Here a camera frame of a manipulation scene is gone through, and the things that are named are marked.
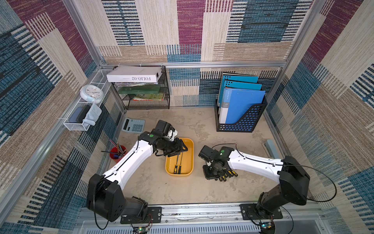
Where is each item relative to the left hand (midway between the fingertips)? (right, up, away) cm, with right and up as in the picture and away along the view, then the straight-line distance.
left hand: (184, 149), depth 78 cm
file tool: (-5, -12, +11) cm, 17 cm away
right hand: (+12, -15, +2) cm, 19 cm away
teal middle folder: (+32, +38, +16) cm, 52 cm away
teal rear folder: (+41, +43, +21) cm, 63 cm away
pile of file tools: (+26, -15, +7) cm, 31 cm away
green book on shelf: (-22, +37, +25) cm, 50 cm away
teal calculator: (-38, +12, +30) cm, 50 cm away
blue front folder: (+31, +27, +12) cm, 43 cm away
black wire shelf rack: (-28, +33, +24) cm, 49 cm away
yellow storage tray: (+1, -9, +13) cm, 16 cm away
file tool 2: (-3, -14, +9) cm, 16 cm away
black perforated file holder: (+41, +13, +21) cm, 48 cm away
